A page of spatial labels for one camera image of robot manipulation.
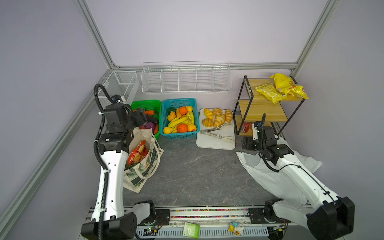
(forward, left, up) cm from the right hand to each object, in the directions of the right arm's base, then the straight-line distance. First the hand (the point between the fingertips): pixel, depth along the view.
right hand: (249, 140), depth 82 cm
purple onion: (+21, +64, -12) cm, 69 cm away
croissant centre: (+28, +13, -14) cm, 34 cm away
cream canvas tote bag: (-20, +58, +1) cm, 62 cm away
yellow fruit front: (+13, +49, -7) cm, 51 cm away
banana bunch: (+20, +35, -4) cm, 40 cm away
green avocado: (+37, +50, -11) cm, 64 cm away
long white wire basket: (+41, +36, +14) cm, 57 cm away
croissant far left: (+35, +21, -15) cm, 43 cm away
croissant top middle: (+36, +14, -13) cm, 41 cm away
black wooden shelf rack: (+15, -1, +13) cm, 20 cm away
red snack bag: (-6, +62, -4) cm, 63 cm away
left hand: (+1, +57, +20) cm, 60 cm away
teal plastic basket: (+40, +53, -7) cm, 67 cm away
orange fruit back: (+35, +41, -10) cm, 54 cm away
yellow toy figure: (-39, +11, -14) cm, 43 cm away
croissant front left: (+25, +22, -13) cm, 36 cm away
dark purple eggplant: (+26, +63, -11) cm, 69 cm away
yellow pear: (+30, +49, -11) cm, 59 cm away
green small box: (-40, +32, -15) cm, 53 cm away
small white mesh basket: (+40, +79, +11) cm, 89 cm away
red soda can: (+18, -4, -10) cm, 21 cm away
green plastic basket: (+37, +66, -6) cm, 76 cm away
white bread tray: (+13, +12, -15) cm, 23 cm away
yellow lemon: (+39, +36, -12) cm, 54 cm away
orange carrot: (+35, +67, -13) cm, 76 cm away
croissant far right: (+33, +5, -15) cm, 37 cm away
